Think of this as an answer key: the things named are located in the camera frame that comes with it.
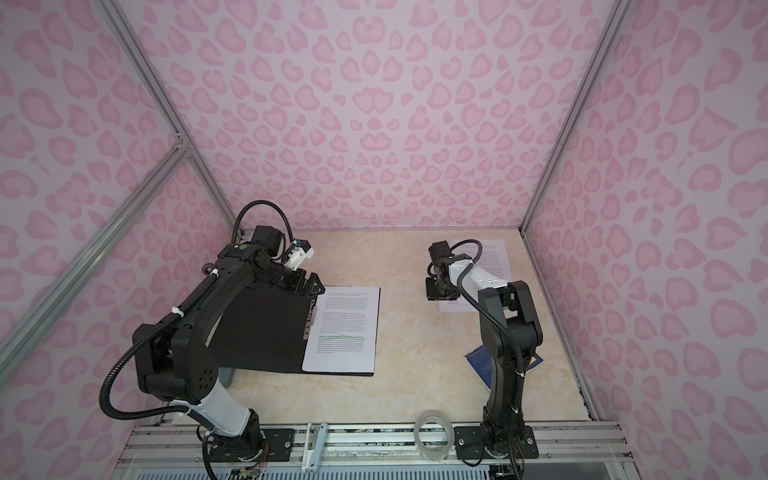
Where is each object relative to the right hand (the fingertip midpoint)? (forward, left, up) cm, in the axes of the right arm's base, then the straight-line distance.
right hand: (438, 292), depth 98 cm
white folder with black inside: (-16, +54, -2) cm, 56 cm away
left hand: (-6, +37, +14) cm, 40 cm away
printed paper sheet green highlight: (-14, +30, -3) cm, 33 cm away
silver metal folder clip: (-8, +40, -1) cm, 41 cm away
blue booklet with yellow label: (-22, -12, -3) cm, 25 cm away
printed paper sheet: (-3, -7, -4) cm, 8 cm away
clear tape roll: (-44, +2, -1) cm, 44 cm away
